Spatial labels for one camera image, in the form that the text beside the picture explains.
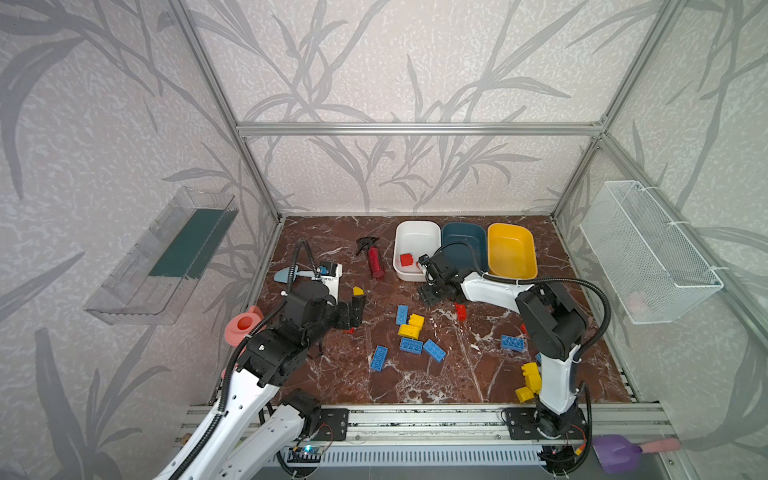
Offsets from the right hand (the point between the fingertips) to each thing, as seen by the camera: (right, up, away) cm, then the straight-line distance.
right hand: (431, 280), depth 99 cm
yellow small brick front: (+22, -26, -23) cm, 41 cm away
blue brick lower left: (-16, -20, -16) cm, 30 cm away
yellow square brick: (-5, -11, -9) cm, 15 cm away
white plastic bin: (-6, +13, +12) cm, 19 cm away
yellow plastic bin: (+30, +9, +8) cm, 32 cm away
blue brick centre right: (-1, -18, -14) cm, 23 cm away
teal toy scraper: (-52, +1, +5) cm, 52 cm away
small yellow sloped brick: (-24, -3, -3) cm, 25 cm away
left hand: (-21, +2, -28) cm, 35 cm away
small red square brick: (-8, +6, +6) cm, 12 cm away
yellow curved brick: (-8, -14, -11) cm, 19 cm away
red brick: (+9, -9, -6) cm, 14 cm away
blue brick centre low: (-7, -17, -13) cm, 23 cm away
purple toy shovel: (+41, -37, -30) cm, 63 cm away
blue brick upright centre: (-10, -10, -5) cm, 15 cm away
